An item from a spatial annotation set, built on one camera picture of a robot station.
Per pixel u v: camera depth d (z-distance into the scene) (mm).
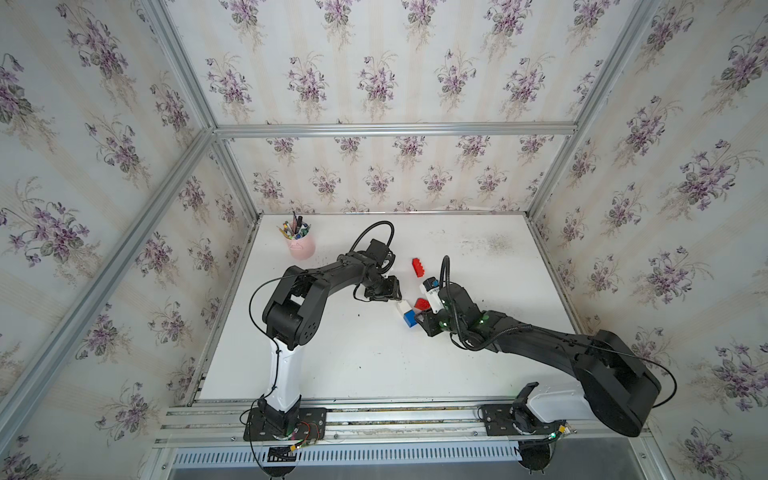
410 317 889
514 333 566
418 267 1018
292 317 525
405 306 927
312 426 719
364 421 747
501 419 737
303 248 1014
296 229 1041
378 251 816
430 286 766
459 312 655
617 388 420
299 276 559
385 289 859
